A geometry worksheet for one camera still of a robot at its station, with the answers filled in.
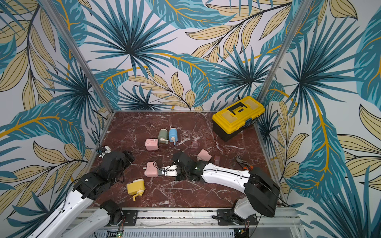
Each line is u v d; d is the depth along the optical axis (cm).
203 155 90
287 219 75
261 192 42
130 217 74
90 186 48
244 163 93
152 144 93
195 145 101
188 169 61
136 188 80
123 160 56
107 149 65
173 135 98
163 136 97
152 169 83
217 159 91
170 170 67
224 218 73
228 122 92
